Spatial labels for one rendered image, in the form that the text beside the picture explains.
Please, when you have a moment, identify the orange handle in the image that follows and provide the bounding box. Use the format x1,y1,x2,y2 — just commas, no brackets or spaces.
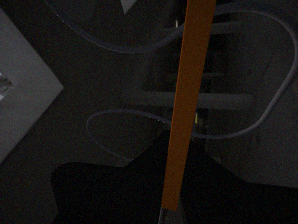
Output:
161,0,216,211

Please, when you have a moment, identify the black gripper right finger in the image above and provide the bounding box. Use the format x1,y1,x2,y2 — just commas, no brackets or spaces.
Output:
179,139,298,224

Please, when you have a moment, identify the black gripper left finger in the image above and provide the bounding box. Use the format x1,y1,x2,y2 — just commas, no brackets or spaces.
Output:
50,130,171,224

